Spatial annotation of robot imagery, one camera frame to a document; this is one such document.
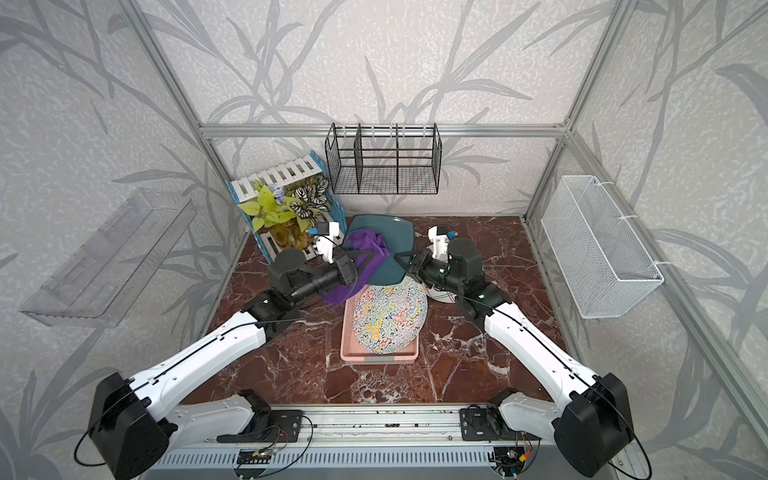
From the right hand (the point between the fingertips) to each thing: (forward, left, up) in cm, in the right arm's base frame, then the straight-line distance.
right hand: (395, 254), depth 71 cm
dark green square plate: (+4, -1, +2) cm, 5 cm away
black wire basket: (+48, +5, -6) cm, 48 cm away
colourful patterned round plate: (-4, +3, -26) cm, 27 cm away
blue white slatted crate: (+28, +48, -3) cm, 55 cm away
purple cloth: (+1, +8, +4) cm, 9 cm away
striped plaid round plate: (+5, -14, -30) cm, 33 cm away
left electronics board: (-37, +34, -30) cm, 59 cm away
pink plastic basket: (-13, +13, -29) cm, 34 cm away
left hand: (-2, +5, +3) cm, 6 cm away
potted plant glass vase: (+22, +34, -8) cm, 41 cm away
